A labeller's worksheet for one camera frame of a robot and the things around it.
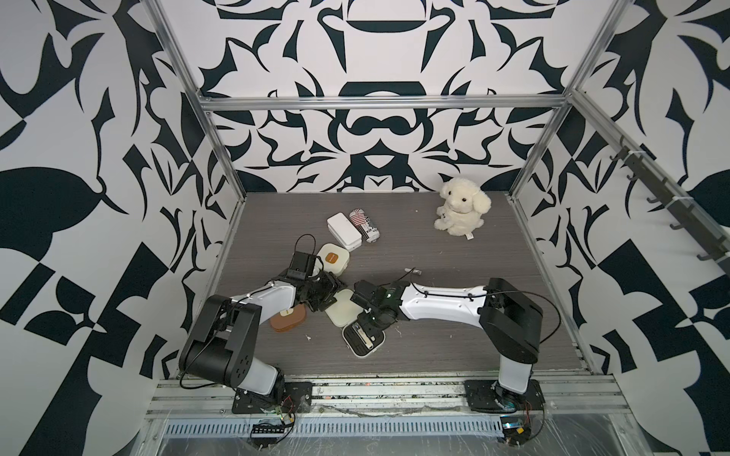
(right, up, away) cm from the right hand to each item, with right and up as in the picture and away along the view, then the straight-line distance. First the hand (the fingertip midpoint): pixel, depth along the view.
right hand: (365, 323), depth 85 cm
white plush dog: (+32, +35, +9) cm, 49 cm away
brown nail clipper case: (-23, +1, 0) cm, 23 cm away
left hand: (-7, +10, +6) cm, 14 cm away
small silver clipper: (+17, +13, +13) cm, 25 cm away
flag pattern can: (0, +29, +20) cm, 35 cm away
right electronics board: (+37, -22, -15) cm, 46 cm away
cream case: (-6, +2, +2) cm, 7 cm away
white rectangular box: (-7, +27, +18) cm, 33 cm away
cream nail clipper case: (-10, +18, +14) cm, 25 cm away
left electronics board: (-25, -23, -13) cm, 36 cm away
